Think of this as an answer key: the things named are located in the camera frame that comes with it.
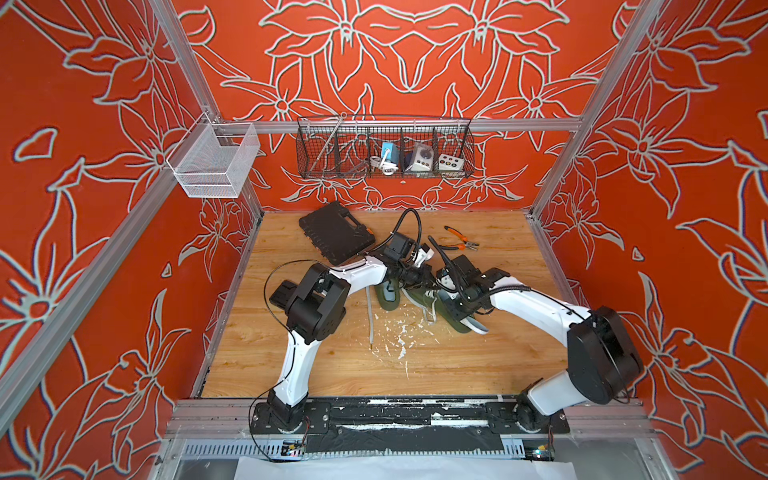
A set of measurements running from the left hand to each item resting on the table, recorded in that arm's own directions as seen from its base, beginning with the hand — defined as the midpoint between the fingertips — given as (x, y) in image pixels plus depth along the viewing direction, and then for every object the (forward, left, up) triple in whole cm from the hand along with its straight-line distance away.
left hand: (441, 285), depth 88 cm
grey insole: (-12, -7, +1) cm, 14 cm away
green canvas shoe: (-1, +16, -6) cm, 17 cm away
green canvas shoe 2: (-5, +2, -1) cm, 6 cm away
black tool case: (+23, +36, -4) cm, 43 cm away
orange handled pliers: (+22, -10, -7) cm, 25 cm away
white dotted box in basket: (+34, -1, +20) cm, 40 cm away
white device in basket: (+31, +7, +24) cm, 40 cm away
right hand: (-6, -2, -4) cm, 7 cm away
